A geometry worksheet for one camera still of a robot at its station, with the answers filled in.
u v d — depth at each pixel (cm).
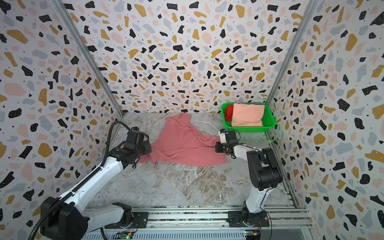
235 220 73
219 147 88
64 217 38
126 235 70
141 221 74
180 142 105
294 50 86
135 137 62
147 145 75
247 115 106
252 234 72
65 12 71
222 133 91
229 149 74
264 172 50
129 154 57
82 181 44
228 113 109
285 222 75
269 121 110
